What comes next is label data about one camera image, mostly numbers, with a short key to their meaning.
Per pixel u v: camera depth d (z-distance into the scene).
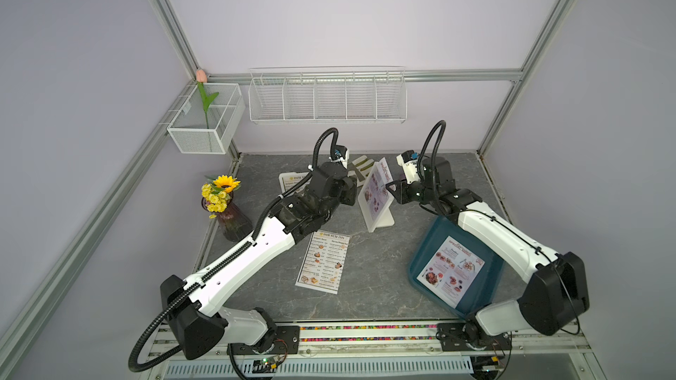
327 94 0.99
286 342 0.73
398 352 0.73
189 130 0.79
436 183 0.62
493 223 0.52
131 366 0.35
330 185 0.50
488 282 0.82
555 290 0.42
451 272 0.86
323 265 0.88
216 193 0.76
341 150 0.60
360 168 1.16
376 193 0.89
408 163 0.72
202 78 0.90
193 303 0.39
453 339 0.74
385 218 0.89
